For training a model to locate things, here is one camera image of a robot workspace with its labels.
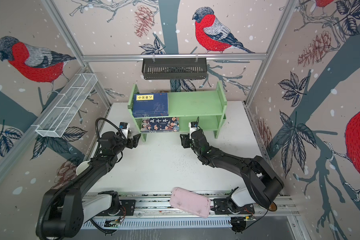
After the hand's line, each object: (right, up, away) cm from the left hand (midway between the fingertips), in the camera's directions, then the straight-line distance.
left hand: (133, 132), depth 85 cm
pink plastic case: (+33, -34, -11) cm, 49 cm away
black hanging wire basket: (+24, +43, +19) cm, 53 cm away
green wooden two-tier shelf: (+43, +14, -3) cm, 45 cm away
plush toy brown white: (+73, -35, -13) cm, 82 cm away
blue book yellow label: (+12, +17, -6) cm, 21 cm away
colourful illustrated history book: (+15, +4, +5) cm, 16 cm away
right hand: (+29, -2, +2) cm, 29 cm away
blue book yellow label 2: (+12, +10, -9) cm, 18 cm away
